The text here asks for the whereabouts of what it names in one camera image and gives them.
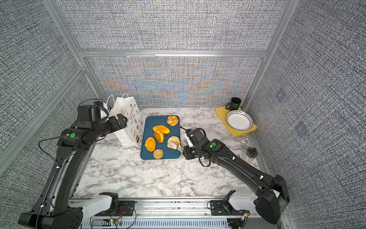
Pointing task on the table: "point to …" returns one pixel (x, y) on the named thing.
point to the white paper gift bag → (132, 134)
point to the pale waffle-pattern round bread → (173, 142)
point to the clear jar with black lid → (250, 154)
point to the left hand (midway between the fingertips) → (121, 119)
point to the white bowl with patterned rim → (238, 120)
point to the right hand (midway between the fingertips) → (185, 149)
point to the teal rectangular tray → (149, 122)
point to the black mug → (235, 102)
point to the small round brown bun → (158, 153)
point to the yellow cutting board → (222, 113)
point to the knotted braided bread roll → (172, 120)
